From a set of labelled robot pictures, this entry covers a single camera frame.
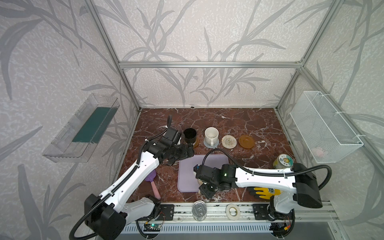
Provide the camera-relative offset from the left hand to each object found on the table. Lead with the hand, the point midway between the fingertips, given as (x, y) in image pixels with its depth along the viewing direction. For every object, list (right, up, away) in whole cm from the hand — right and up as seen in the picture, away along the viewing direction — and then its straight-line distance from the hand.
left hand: (191, 150), depth 76 cm
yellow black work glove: (+36, -23, +2) cm, 43 cm away
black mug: (-2, +6, +19) cm, 20 cm away
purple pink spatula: (-23, -17, +6) cm, 29 cm away
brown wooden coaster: (+2, 0, +22) cm, 23 cm away
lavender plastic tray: (-3, -18, +5) cm, 19 cm away
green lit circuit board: (-19, -37, -4) cm, 41 cm away
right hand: (+7, -17, -2) cm, 18 cm away
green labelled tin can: (+51, -7, +7) cm, 52 cm away
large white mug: (+12, +5, +23) cm, 26 cm away
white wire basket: (+60, +9, -12) cm, 62 cm away
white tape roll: (+21, -32, -4) cm, 38 cm away
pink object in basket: (+63, 0, -4) cm, 63 cm away
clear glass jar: (+5, -27, -7) cm, 28 cm away
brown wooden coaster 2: (+36, +1, +25) cm, 44 cm away
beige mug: (+5, -9, -18) cm, 21 cm away
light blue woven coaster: (+11, -2, +21) cm, 24 cm away
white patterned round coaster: (+24, +1, +25) cm, 35 cm away
